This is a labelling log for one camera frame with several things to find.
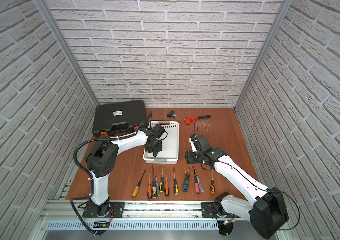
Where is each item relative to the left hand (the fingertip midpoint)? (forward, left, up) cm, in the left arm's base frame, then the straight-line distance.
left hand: (159, 147), depth 95 cm
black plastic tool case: (+22, +31, +3) cm, 38 cm away
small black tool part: (+29, -9, 0) cm, 31 cm away
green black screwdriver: (-4, +3, 0) cm, 5 cm away
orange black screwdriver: (-27, +5, 0) cm, 28 cm away
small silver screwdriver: (-24, 0, -1) cm, 24 cm away
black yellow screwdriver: (-23, -2, -1) cm, 23 cm away
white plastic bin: (-3, -7, -4) cm, 8 cm away
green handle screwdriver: (-24, -15, +1) cm, 28 cm away
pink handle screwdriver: (-23, -22, -1) cm, 32 cm away
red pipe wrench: (+24, -22, 0) cm, 32 cm away
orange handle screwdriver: (-26, -5, 0) cm, 27 cm away
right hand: (-11, -18, +10) cm, 23 cm away
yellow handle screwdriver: (-26, +12, -1) cm, 28 cm away
